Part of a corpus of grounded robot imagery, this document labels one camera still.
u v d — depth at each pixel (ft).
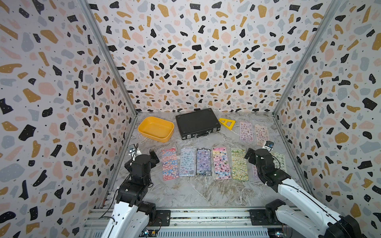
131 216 1.56
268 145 2.35
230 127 3.70
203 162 3.11
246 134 3.60
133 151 2.01
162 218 2.42
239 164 3.05
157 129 3.62
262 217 2.40
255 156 2.15
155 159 2.28
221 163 3.10
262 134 3.60
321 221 1.40
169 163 3.05
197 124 3.70
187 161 3.11
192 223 2.40
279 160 3.19
